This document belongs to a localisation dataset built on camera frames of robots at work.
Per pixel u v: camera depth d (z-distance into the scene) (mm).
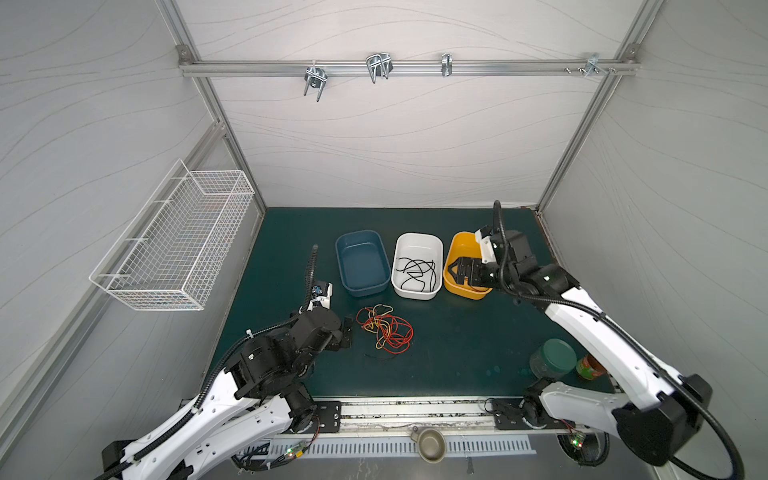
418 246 1076
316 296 566
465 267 674
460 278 684
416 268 1018
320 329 484
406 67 784
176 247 691
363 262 1040
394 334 865
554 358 718
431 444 697
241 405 432
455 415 749
